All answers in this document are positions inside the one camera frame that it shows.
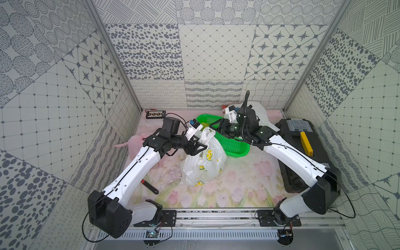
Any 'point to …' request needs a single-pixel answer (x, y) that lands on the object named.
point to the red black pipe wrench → (148, 186)
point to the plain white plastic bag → (262, 118)
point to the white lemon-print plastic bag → (201, 167)
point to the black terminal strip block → (155, 114)
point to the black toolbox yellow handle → (304, 132)
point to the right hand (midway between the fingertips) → (212, 129)
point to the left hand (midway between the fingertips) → (205, 144)
